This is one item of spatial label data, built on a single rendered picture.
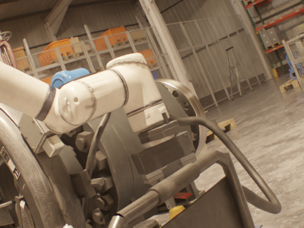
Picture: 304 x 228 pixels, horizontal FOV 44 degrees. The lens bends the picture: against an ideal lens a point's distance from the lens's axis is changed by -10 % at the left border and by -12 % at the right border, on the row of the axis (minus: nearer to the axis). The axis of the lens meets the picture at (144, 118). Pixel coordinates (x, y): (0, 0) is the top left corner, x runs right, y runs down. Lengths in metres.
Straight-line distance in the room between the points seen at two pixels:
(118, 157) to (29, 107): 0.57
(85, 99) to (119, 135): 0.65
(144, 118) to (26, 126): 0.36
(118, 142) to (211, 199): 0.70
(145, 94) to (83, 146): 0.55
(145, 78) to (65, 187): 0.41
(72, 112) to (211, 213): 0.34
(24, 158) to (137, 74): 0.42
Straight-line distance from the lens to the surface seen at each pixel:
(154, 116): 0.90
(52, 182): 1.12
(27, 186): 1.15
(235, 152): 1.48
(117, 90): 0.86
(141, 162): 0.90
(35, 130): 1.08
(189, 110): 1.97
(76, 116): 0.83
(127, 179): 1.46
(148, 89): 0.90
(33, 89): 0.93
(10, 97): 0.93
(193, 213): 0.75
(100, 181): 1.11
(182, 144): 0.93
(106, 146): 1.41
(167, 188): 0.67
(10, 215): 1.29
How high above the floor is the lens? 0.68
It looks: level
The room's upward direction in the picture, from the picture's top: 23 degrees counter-clockwise
